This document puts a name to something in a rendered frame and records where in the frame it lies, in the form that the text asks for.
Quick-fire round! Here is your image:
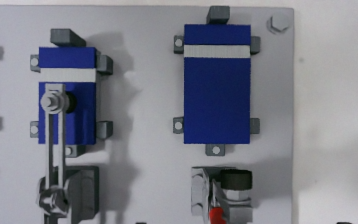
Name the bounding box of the blue block with white band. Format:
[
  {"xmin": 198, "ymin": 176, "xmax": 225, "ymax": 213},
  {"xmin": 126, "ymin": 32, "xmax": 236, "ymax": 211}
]
[{"xmin": 38, "ymin": 47, "xmax": 101, "ymax": 145}]

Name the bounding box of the blue rectangular plate with white stripe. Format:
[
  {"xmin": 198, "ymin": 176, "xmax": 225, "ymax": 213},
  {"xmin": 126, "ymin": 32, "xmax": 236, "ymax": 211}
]
[{"xmin": 183, "ymin": 24, "xmax": 251, "ymax": 144}]

